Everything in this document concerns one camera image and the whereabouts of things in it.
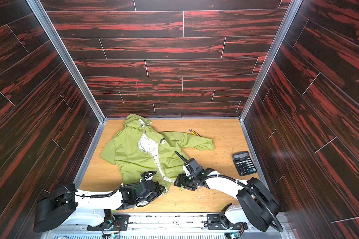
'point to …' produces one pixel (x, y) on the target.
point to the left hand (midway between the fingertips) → (168, 189)
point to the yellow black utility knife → (194, 132)
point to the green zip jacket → (140, 148)
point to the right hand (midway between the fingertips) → (179, 183)
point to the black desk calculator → (244, 164)
